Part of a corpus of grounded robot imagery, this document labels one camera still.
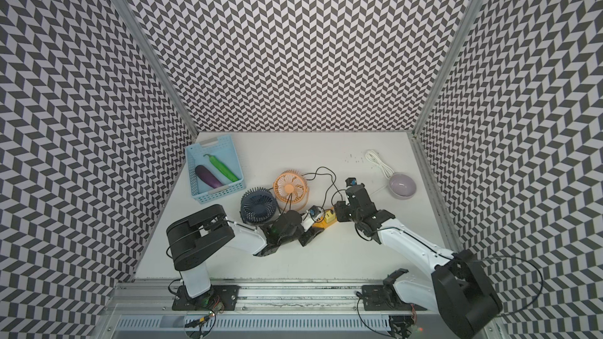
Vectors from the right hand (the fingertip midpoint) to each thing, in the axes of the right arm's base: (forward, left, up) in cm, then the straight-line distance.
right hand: (340, 210), depth 86 cm
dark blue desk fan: (0, +30, +5) cm, 30 cm away
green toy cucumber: (+23, +52, -5) cm, 57 cm away
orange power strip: (-4, +6, -3) cm, 8 cm away
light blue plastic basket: (+24, +56, -6) cm, 61 cm away
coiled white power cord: (+29, -18, -4) cm, 34 cm away
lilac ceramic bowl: (+12, -27, -3) cm, 30 cm away
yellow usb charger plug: (-2, +4, 0) cm, 5 cm away
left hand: (-3, +9, -6) cm, 11 cm away
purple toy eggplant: (+19, +57, -4) cm, 60 cm away
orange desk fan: (+7, +18, +3) cm, 20 cm away
